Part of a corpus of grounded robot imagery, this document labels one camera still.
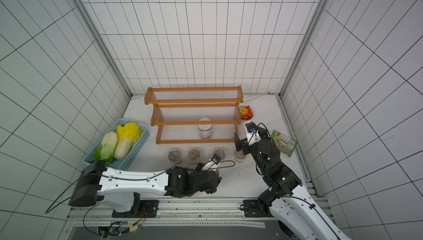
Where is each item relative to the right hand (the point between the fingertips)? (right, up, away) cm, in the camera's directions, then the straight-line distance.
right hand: (240, 129), depth 70 cm
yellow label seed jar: (+2, -16, +13) cm, 21 cm away
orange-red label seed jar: (-22, -16, +15) cm, 31 cm away
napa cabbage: (-67, -12, +11) cm, 69 cm away
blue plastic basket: (-57, -19, +12) cm, 61 cm away
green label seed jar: (-32, -16, +13) cm, 38 cm away
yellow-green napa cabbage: (-60, -6, +19) cm, 64 cm away
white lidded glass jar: (-17, -3, +19) cm, 26 cm away
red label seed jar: (-8, -14, +15) cm, 22 cm away
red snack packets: (+9, +6, +32) cm, 33 cm away
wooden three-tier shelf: (-24, +5, +32) cm, 40 cm away
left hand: (-14, -21, +2) cm, 26 cm away
